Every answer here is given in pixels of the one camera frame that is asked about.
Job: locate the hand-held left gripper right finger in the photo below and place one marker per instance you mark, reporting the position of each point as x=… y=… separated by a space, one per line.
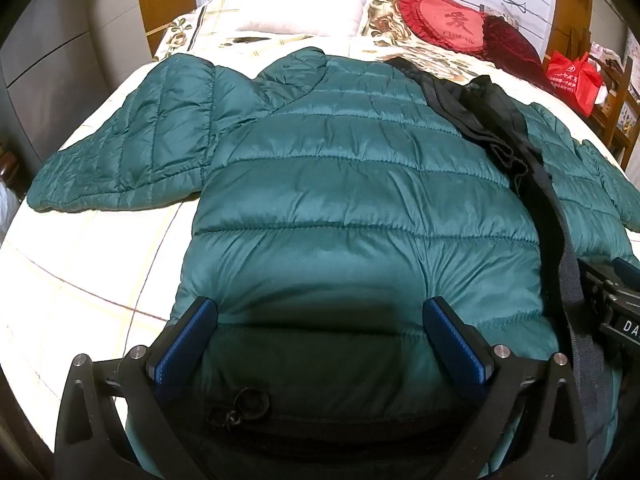
x=457 y=347

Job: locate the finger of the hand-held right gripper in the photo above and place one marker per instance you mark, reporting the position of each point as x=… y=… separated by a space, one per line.
x=597 y=282
x=627 y=267

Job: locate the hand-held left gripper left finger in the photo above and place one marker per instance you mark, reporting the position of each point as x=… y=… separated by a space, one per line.
x=186 y=345

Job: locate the dark green puffer jacket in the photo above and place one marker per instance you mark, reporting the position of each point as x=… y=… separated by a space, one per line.
x=325 y=185

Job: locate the bed with floral sheet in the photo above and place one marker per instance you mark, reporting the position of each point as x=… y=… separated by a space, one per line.
x=100 y=260

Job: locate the wooden shelf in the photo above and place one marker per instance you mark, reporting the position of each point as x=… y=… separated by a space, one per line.
x=617 y=105

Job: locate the red shopping bag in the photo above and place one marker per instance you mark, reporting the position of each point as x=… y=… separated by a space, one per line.
x=570 y=82

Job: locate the dark red velvet pillow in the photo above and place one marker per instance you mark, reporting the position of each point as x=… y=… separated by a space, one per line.
x=510 y=45

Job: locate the red heart-shaped pillow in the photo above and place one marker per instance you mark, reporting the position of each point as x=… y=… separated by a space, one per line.
x=450 y=22

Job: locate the grey wardrobe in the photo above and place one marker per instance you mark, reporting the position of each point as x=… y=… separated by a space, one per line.
x=50 y=60

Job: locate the white pillow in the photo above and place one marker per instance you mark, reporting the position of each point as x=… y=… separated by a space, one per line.
x=310 y=5

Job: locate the wooden wall panel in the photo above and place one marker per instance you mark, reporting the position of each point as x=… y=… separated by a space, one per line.
x=572 y=5
x=165 y=0

